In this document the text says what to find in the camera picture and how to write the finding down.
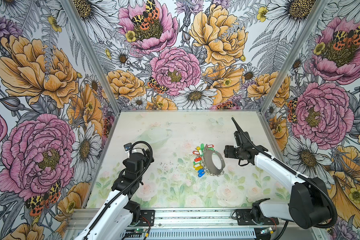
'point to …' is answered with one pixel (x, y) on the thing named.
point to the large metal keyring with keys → (206, 158)
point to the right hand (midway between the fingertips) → (230, 155)
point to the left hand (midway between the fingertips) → (141, 157)
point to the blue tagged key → (201, 172)
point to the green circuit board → (140, 230)
